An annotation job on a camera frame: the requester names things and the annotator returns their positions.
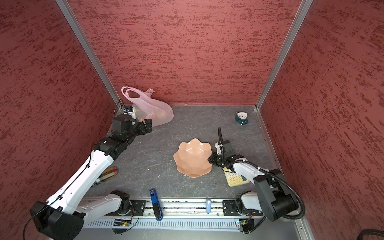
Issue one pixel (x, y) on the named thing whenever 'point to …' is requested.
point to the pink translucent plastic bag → (147, 108)
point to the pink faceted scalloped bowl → (192, 158)
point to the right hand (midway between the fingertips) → (206, 162)
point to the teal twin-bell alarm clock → (241, 118)
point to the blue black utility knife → (158, 211)
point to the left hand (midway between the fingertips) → (143, 124)
